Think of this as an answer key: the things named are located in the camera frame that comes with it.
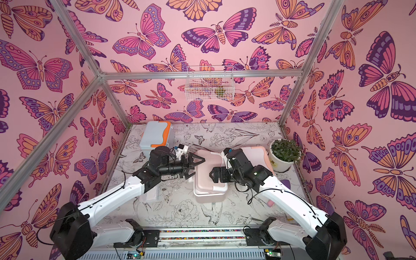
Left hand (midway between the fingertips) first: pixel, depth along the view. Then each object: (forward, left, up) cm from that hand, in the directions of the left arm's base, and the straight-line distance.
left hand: (204, 165), depth 71 cm
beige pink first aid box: (-8, -1, -6) cm, 11 cm away
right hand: (0, -6, -7) cm, 9 cm away
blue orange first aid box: (+26, +30, -9) cm, 41 cm away
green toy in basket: (+45, -8, +7) cm, 46 cm away
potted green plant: (+11, -40, -7) cm, 42 cm away
